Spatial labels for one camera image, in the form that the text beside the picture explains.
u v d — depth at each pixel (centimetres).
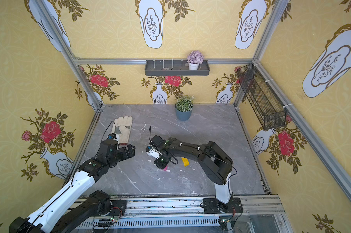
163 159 74
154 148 70
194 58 82
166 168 77
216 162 49
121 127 104
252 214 75
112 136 71
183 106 100
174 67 92
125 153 71
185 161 88
